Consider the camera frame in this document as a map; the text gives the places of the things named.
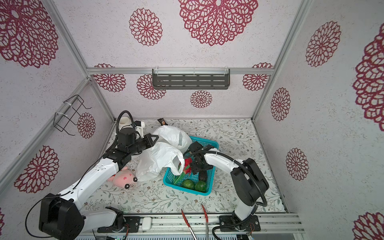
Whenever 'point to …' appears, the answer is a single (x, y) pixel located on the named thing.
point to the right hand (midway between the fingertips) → (199, 167)
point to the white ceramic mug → (124, 121)
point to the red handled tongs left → (189, 225)
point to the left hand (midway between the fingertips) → (158, 138)
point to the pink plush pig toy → (124, 178)
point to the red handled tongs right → (207, 219)
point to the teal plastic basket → (192, 182)
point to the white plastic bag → (165, 154)
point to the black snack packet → (162, 122)
